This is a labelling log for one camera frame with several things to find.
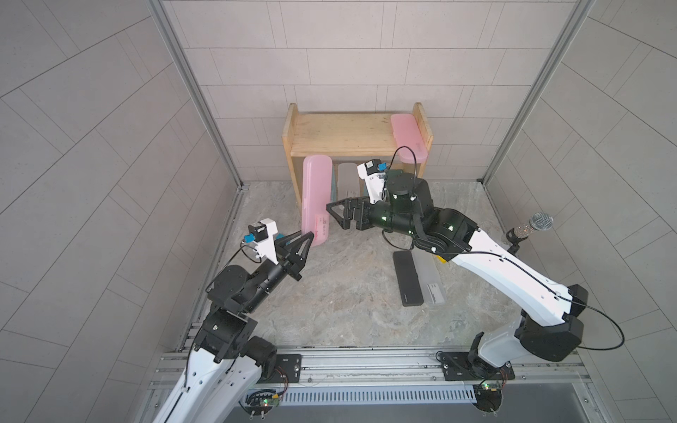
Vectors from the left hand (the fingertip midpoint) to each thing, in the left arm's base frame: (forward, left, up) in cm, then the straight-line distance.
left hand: (314, 235), depth 60 cm
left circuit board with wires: (-29, +13, -32) cm, 45 cm away
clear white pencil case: (+4, -35, -32) cm, 48 cm away
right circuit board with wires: (-28, -45, -34) cm, 63 cm away
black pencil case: (+4, -28, -32) cm, 42 cm away
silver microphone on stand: (+6, -56, -2) cm, 57 cm away
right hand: (+5, -5, +4) cm, 8 cm away
